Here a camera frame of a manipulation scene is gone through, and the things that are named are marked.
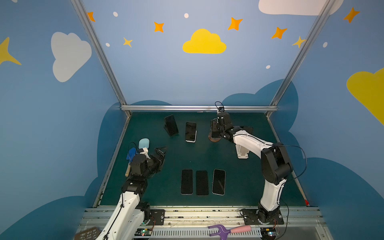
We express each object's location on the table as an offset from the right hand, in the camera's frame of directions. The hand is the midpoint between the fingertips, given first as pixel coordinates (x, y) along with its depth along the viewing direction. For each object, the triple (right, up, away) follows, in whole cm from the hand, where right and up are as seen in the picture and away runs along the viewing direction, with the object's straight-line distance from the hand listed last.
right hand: (217, 119), depth 95 cm
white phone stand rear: (-15, -14, +9) cm, 22 cm away
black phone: (-11, -37, -11) cm, 40 cm away
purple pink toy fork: (-1, -55, -24) cm, 61 cm away
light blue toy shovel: (-50, -16, +6) cm, 53 cm away
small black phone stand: (+22, -6, +7) cm, 24 cm away
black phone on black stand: (-31, -4, +4) cm, 32 cm away
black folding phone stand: (-31, -4, +4) cm, 32 cm away
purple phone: (-20, -37, -8) cm, 43 cm away
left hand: (-28, -19, -17) cm, 38 cm away
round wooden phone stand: (-1, -14, +9) cm, 16 cm away
